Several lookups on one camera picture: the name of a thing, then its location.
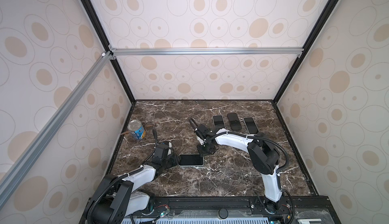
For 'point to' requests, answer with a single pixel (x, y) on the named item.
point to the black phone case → (234, 121)
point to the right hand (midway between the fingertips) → (201, 155)
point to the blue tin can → (137, 129)
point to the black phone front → (234, 121)
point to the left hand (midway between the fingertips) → (184, 156)
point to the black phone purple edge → (251, 125)
